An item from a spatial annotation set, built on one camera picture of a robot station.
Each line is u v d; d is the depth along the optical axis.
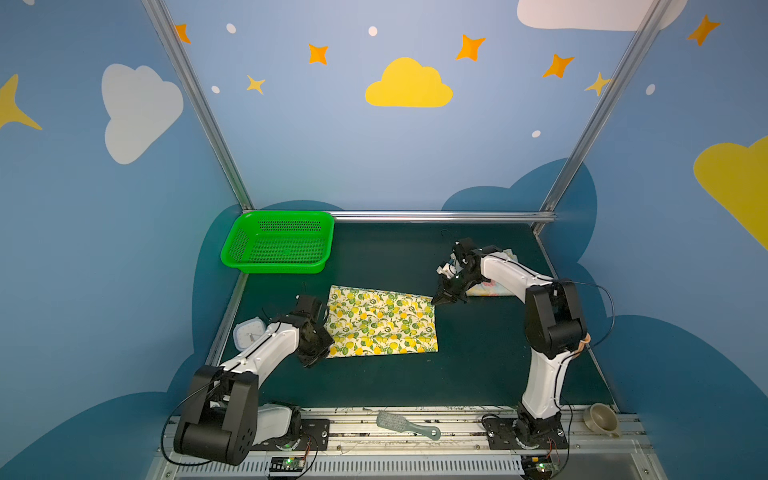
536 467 0.71
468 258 0.75
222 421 0.41
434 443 0.73
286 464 0.71
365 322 0.93
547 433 0.68
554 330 0.53
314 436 0.74
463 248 0.81
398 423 0.76
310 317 0.72
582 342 0.56
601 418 0.77
